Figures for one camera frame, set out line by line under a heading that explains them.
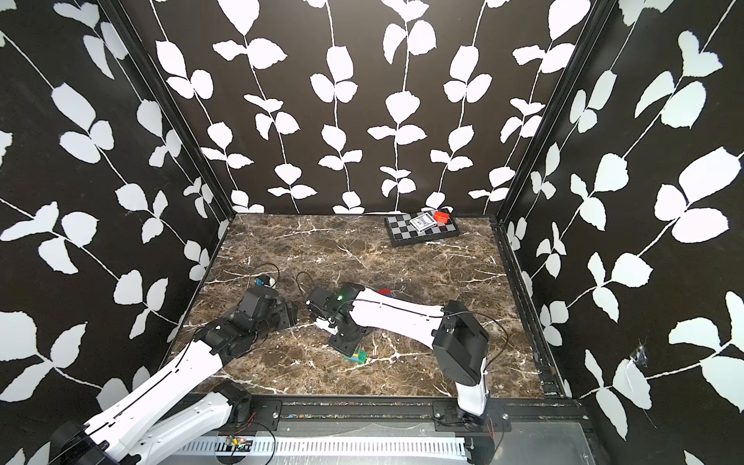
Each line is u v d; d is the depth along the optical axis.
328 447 0.70
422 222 1.14
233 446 0.72
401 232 1.13
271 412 0.74
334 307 0.57
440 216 1.15
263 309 0.61
